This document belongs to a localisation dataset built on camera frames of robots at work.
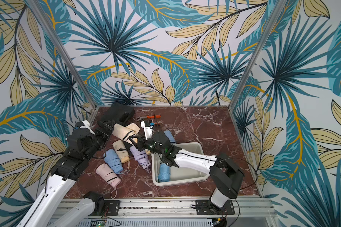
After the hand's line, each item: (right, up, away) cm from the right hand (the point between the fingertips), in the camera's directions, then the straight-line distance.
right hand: (130, 136), depth 72 cm
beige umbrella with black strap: (-11, -12, +19) cm, 25 cm away
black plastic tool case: (-21, +14, +42) cm, 49 cm away
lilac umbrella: (+2, -13, +14) cm, 19 cm away
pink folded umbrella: (-14, -24, +9) cm, 29 cm away
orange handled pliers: (+3, +11, +41) cm, 42 cm away
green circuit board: (-17, -44, 0) cm, 47 cm away
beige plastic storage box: (+28, -24, +12) cm, 39 cm away
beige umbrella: (-2, +2, -2) cm, 3 cm away
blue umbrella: (+17, -22, +9) cm, 29 cm away
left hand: (-8, +4, -3) cm, 10 cm away
